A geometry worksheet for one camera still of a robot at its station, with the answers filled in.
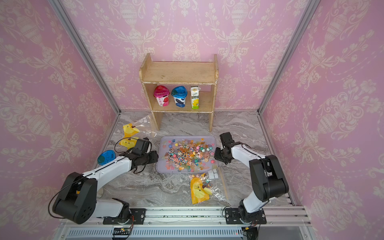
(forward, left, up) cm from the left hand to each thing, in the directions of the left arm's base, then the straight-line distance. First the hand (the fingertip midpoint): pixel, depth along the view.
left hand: (156, 157), depth 91 cm
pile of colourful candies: (+2, -19, 0) cm, 19 cm away
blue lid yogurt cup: (+27, -14, +28) cm, 41 cm away
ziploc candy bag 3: (-18, -31, -1) cm, 36 cm away
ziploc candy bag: (+9, +19, +2) cm, 21 cm away
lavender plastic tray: (-5, -3, -4) cm, 7 cm away
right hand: (+2, -38, -1) cm, 38 cm away
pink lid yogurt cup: (+27, -4, +28) cm, 39 cm away
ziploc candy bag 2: (+21, +10, +4) cm, 24 cm away
